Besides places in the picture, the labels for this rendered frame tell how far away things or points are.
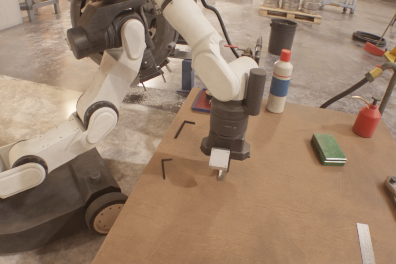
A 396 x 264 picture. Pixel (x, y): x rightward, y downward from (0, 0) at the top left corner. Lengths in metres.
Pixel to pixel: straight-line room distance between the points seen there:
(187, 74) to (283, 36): 1.40
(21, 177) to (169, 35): 1.08
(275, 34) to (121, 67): 2.32
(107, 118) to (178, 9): 0.59
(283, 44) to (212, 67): 2.63
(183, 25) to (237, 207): 0.42
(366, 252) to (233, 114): 0.42
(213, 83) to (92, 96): 0.63
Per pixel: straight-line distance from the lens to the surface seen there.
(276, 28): 3.08
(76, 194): 1.12
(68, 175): 1.22
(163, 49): 1.66
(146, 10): 1.77
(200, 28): 0.56
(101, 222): 1.10
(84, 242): 1.19
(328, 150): 0.84
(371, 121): 1.00
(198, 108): 0.94
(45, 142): 1.12
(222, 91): 0.53
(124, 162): 1.46
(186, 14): 0.57
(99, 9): 0.94
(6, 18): 5.55
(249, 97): 0.56
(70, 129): 1.11
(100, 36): 0.96
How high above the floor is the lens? 0.96
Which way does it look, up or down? 36 degrees down
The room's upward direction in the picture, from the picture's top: 3 degrees clockwise
